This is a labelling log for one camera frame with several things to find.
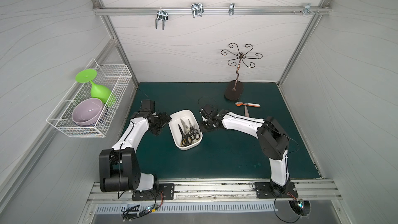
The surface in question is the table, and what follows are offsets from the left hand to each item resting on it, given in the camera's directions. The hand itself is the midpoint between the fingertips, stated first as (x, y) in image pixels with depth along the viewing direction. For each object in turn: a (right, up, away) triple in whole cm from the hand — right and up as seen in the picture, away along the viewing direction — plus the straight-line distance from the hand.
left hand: (168, 123), depth 87 cm
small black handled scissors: (+14, -7, +6) cm, 17 cm away
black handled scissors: (+10, -10, +1) cm, 15 cm away
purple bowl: (-27, +8, -25) cm, 38 cm away
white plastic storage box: (+4, -8, +6) cm, 11 cm away
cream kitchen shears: (+10, -5, +7) cm, 13 cm away
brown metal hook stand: (+44, +21, +28) cm, 56 cm away
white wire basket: (-26, +25, -7) cm, 37 cm away
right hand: (+18, -3, +4) cm, 19 cm away
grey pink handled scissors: (+50, +5, +17) cm, 53 cm away
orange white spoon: (+47, +10, +21) cm, 52 cm away
